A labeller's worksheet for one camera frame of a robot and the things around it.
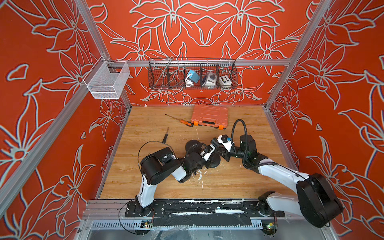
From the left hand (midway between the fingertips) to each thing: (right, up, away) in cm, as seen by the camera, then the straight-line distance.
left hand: (215, 151), depth 86 cm
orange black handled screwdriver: (-19, +17, +21) cm, 33 cm away
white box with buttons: (+8, +44, +9) cm, 45 cm away
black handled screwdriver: (-32, +7, +15) cm, 36 cm away
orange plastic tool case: (0, +22, +20) cm, 30 cm away
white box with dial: (-2, +44, +5) cm, 44 cm away
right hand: (-3, +4, -6) cm, 7 cm away
